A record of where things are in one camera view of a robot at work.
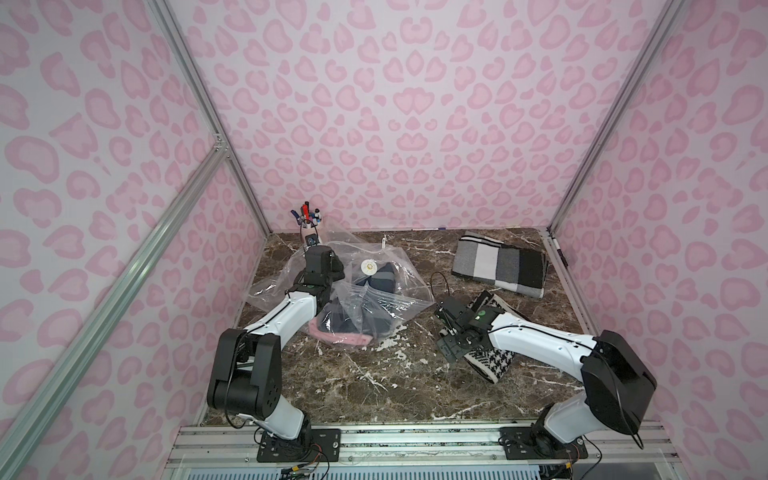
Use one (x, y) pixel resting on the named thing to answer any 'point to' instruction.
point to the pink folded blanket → (350, 339)
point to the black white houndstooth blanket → (490, 362)
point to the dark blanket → (370, 307)
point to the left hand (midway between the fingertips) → (330, 256)
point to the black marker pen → (317, 215)
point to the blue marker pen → (297, 216)
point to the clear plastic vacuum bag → (414, 289)
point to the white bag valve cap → (369, 266)
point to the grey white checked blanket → (519, 270)
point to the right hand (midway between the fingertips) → (458, 340)
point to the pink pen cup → (306, 231)
